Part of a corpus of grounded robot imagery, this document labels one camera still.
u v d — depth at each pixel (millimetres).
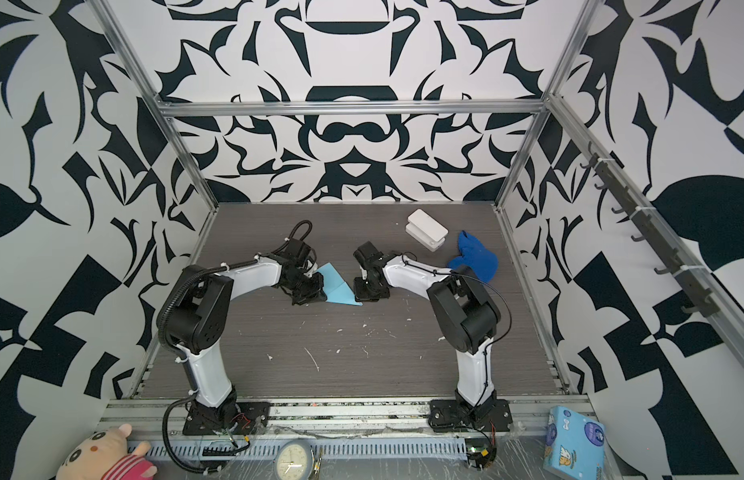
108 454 641
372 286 806
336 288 964
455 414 744
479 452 713
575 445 673
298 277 806
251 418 737
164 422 685
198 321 498
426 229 1057
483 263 1030
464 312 509
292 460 660
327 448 714
